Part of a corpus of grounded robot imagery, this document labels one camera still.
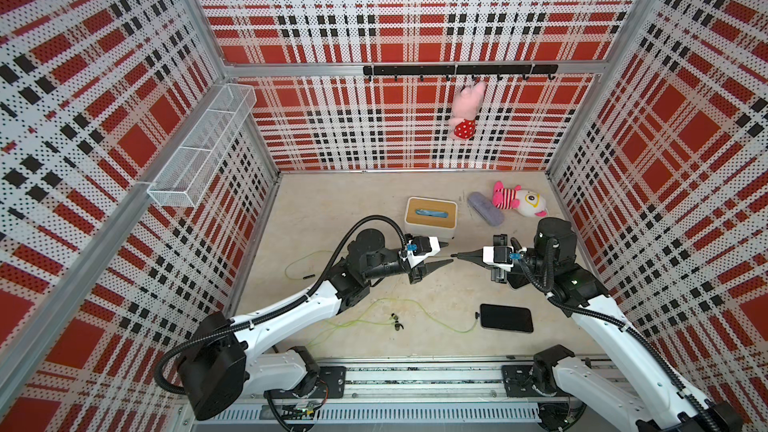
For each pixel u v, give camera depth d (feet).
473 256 2.04
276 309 1.54
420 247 1.77
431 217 3.42
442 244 2.18
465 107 3.05
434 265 2.01
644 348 1.44
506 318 2.76
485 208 3.52
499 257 1.74
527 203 3.33
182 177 2.27
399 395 2.41
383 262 1.93
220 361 1.31
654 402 1.34
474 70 2.90
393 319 2.76
